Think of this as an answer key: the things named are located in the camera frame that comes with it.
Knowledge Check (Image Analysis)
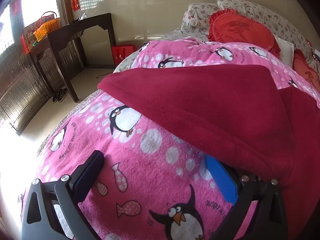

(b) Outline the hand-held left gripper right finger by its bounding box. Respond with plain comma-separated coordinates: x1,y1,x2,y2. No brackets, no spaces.
205,155,289,240

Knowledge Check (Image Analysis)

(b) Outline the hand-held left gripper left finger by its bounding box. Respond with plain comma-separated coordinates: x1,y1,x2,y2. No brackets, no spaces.
21,150,105,240

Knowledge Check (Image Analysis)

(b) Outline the dark red fleece sweater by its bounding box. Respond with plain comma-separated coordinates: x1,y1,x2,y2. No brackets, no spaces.
97,64,320,240

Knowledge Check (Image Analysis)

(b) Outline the pink penguin print blanket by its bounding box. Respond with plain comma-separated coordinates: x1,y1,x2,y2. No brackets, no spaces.
21,37,320,240

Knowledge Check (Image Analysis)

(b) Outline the red paper bag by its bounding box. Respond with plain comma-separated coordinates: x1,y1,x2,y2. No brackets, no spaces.
111,44,137,65

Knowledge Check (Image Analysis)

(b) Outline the small red heart pillow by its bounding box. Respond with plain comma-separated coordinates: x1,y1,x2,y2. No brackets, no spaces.
292,49,320,87

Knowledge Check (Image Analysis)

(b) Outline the white pillow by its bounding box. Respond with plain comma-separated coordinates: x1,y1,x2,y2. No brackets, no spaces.
274,35,295,67

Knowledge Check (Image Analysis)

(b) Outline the large red heart pillow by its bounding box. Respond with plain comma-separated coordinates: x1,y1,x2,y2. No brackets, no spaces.
207,8,282,58

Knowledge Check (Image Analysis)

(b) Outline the dark wooden console table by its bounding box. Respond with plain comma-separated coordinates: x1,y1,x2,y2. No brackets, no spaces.
30,13,116,103

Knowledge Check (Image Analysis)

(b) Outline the orange plastic basket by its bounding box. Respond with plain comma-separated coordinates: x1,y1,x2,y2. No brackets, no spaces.
33,18,61,42

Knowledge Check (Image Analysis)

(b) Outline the cardboard gift box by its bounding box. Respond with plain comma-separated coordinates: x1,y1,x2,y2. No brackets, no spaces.
23,21,42,47

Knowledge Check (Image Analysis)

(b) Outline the short floral pillow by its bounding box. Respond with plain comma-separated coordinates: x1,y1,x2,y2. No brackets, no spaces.
180,3,220,34

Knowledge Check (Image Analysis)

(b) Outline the long floral pillow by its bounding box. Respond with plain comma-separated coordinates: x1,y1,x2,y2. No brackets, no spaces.
216,0,318,65

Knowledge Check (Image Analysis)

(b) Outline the red handled wire basket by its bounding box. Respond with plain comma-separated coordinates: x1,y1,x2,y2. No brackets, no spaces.
37,11,57,24

